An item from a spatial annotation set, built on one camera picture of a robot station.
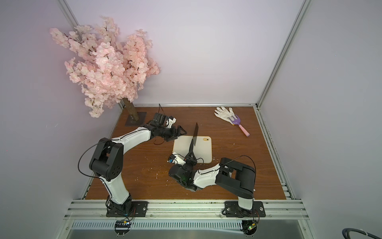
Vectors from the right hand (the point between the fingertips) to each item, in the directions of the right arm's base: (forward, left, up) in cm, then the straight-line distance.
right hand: (193, 150), depth 85 cm
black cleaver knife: (+9, 0, -3) cm, 9 cm away
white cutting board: (+6, +8, -6) cm, 12 cm away
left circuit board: (-37, +34, -12) cm, 52 cm away
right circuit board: (-35, -29, -10) cm, 46 cm away
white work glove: (+36, -23, -8) cm, 44 cm away
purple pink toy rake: (+28, -31, -7) cm, 42 cm away
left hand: (+9, +6, +2) cm, 12 cm away
